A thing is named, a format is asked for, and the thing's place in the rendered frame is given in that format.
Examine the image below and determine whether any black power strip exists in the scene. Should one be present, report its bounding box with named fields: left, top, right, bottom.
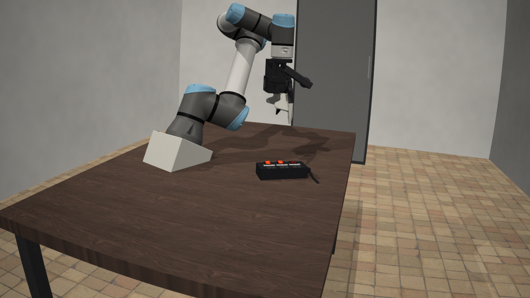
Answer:
left=256, top=161, right=319, bottom=183

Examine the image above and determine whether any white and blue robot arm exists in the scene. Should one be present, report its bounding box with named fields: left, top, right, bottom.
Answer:
left=166, top=3, right=295, bottom=146

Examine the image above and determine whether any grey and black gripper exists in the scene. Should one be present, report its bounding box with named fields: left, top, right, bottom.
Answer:
left=263, top=58, right=294, bottom=124

